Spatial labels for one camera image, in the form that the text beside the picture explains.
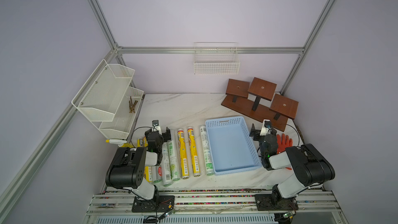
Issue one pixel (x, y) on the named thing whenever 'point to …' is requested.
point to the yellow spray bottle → (119, 142)
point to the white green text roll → (166, 168)
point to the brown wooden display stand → (258, 100)
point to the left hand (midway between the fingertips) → (159, 129)
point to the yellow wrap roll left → (183, 162)
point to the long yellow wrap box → (140, 142)
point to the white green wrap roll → (207, 153)
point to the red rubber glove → (282, 145)
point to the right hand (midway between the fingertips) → (261, 126)
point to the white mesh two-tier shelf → (108, 99)
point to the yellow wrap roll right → (193, 152)
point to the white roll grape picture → (156, 173)
